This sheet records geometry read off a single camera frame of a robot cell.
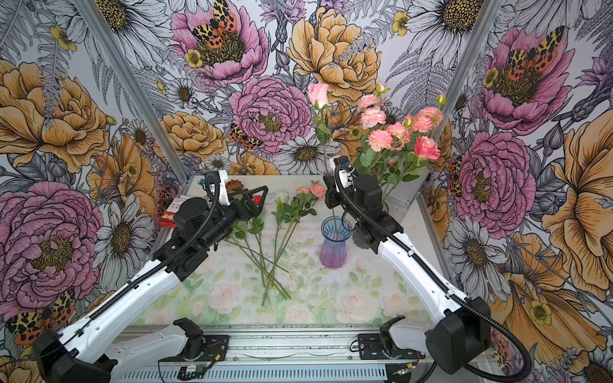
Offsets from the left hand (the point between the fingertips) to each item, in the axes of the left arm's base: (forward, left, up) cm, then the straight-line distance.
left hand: (259, 196), depth 69 cm
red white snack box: (+15, +46, -31) cm, 57 cm away
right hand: (+6, -19, 0) cm, 20 cm away
